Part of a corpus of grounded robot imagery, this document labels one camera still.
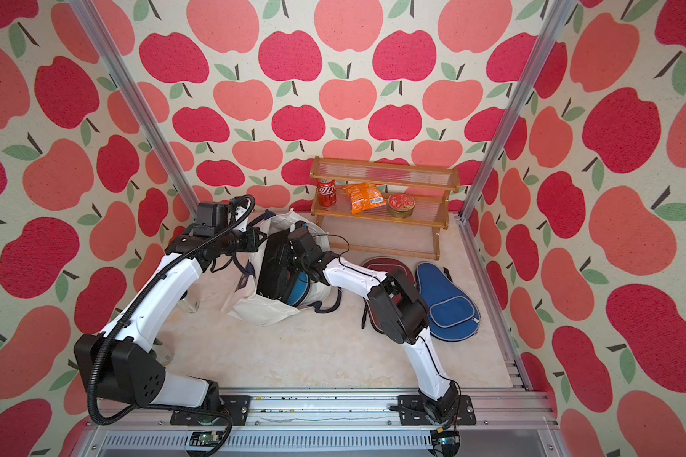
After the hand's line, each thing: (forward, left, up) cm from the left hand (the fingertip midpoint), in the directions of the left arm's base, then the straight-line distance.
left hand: (267, 238), depth 81 cm
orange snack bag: (+24, -30, -5) cm, 39 cm away
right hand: (+2, 0, -11) cm, 11 cm away
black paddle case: (-1, -2, -12) cm, 12 cm away
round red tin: (+21, -42, -5) cm, 47 cm away
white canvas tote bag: (-16, +5, -9) cm, 19 cm away
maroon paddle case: (+6, -38, -22) cm, 44 cm away
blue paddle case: (-12, -58, -22) cm, 63 cm away
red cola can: (+22, -17, -1) cm, 28 cm away
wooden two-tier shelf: (+40, -39, -15) cm, 58 cm away
